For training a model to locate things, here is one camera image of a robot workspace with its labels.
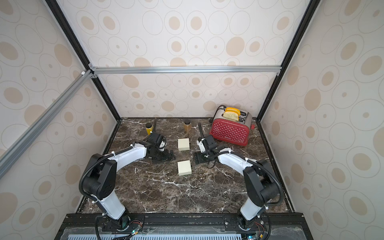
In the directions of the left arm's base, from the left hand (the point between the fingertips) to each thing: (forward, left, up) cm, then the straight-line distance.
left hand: (172, 157), depth 91 cm
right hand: (-1, -16, 0) cm, 16 cm away
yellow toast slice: (+26, -38, +16) cm, 49 cm away
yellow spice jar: (+22, +18, +2) cm, 28 cm away
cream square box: (-5, -8, -4) cm, 10 cm away
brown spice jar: (+25, -8, 0) cm, 26 cm away
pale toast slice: (+23, -36, +14) cm, 45 cm away
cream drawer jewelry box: (+12, -6, -4) cm, 14 cm away
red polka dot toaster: (+15, -41, +8) cm, 44 cm away
